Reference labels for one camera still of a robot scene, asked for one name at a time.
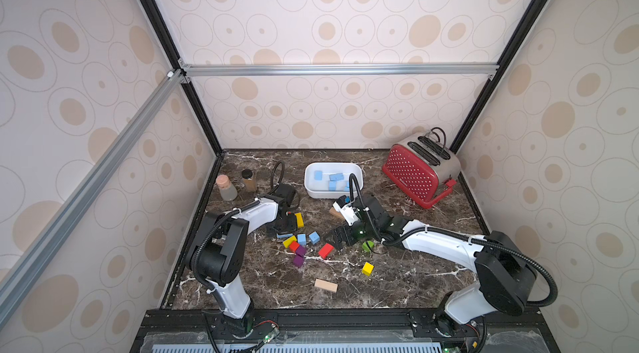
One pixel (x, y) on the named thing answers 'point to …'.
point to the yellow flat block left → (299, 220)
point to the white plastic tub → (319, 189)
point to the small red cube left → (294, 246)
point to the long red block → (325, 250)
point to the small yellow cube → (367, 269)
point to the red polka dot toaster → (422, 166)
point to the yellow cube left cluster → (286, 243)
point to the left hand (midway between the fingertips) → (294, 228)
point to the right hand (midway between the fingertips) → (341, 230)
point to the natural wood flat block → (326, 285)
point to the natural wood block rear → (333, 211)
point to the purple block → (298, 258)
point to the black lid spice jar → (249, 181)
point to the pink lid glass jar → (227, 191)
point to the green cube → (367, 248)
